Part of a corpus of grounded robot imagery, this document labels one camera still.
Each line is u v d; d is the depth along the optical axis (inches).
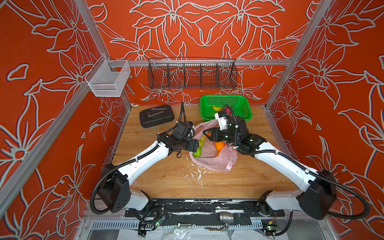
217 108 46.3
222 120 26.9
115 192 15.8
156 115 41.2
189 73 38.9
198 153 34.6
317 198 15.6
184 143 26.4
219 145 34.8
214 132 26.0
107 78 37.2
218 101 46.7
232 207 29.3
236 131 22.4
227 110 42.5
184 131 24.1
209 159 33.8
